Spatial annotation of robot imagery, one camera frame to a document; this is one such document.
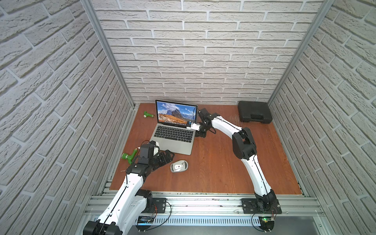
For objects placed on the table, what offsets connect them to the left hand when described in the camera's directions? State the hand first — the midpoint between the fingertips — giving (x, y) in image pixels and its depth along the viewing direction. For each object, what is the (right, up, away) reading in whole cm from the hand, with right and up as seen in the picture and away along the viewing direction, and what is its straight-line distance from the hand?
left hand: (170, 154), depth 82 cm
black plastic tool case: (+62, +26, +31) cm, 74 cm away
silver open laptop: (-3, +11, +21) cm, 24 cm away
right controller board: (+49, -31, -13) cm, 59 cm away
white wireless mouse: (+5, -7, +2) cm, 9 cm away
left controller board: (-12, -32, -11) cm, 35 cm away
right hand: (+18, +11, +22) cm, 30 cm away
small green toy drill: (-24, +24, +29) cm, 44 cm away
